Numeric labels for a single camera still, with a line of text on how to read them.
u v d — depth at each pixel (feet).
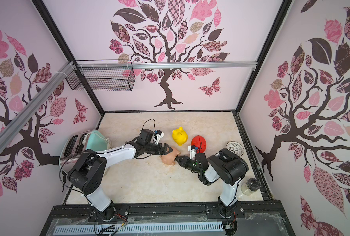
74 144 2.61
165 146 2.67
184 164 2.63
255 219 2.39
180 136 3.13
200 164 2.33
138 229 2.29
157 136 2.49
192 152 2.80
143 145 2.38
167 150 2.68
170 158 2.76
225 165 1.64
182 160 2.73
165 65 3.02
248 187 2.41
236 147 3.14
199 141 3.01
